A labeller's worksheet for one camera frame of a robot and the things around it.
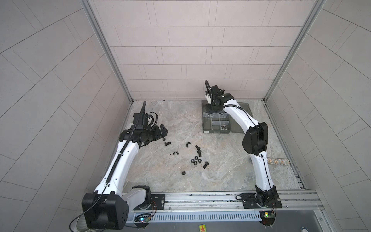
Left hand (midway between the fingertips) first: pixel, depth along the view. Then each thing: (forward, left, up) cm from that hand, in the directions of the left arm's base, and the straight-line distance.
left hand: (164, 131), depth 78 cm
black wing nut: (-5, -5, -16) cm, 18 cm away
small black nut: (-17, -11, -16) cm, 26 cm away
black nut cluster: (-11, -17, -17) cm, 27 cm away
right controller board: (-37, -52, -17) cm, 66 cm away
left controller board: (-39, +7, -13) cm, 41 cm away
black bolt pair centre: (-4, -19, -17) cm, 26 cm away
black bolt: (-12, -24, -16) cm, 31 cm away
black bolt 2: (0, +1, -16) cm, 16 cm away
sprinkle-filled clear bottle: (-11, -65, -14) cm, 67 cm away
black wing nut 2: (-1, -12, -17) cm, 21 cm away
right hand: (+21, -26, -6) cm, 34 cm away
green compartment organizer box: (+14, -35, -13) cm, 40 cm away
